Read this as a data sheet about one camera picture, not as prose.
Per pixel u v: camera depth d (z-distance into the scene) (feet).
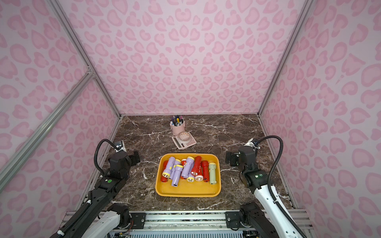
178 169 2.79
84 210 1.52
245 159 1.81
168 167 2.80
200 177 2.75
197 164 2.82
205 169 2.88
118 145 2.20
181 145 3.23
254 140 2.18
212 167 2.89
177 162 2.95
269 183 1.61
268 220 1.86
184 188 2.76
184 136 3.41
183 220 2.45
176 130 3.40
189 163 2.82
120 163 1.93
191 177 2.75
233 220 2.42
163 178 2.75
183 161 2.95
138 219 2.42
